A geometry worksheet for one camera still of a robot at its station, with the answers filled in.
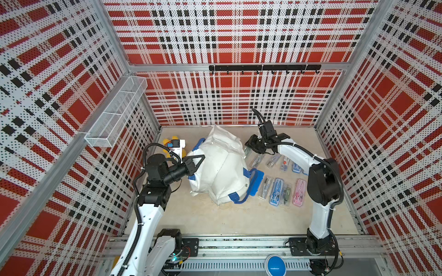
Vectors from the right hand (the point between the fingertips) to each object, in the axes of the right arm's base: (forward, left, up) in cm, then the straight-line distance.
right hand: (248, 145), depth 93 cm
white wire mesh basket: (+7, +77, +8) cm, 78 cm away
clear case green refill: (-23, -20, -13) cm, 33 cm away
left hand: (-18, +20, +15) cm, 31 cm away
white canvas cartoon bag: (-15, +14, -6) cm, 22 cm away
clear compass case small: (-18, -8, -13) cm, 24 cm away
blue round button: (-53, -8, -11) cm, 55 cm away
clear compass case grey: (-1, -15, -14) cm, 20 cm away
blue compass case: (-22, -14, -13) cm, 29 cm away
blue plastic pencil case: (-20, -2, +1) cm, 20 cm away
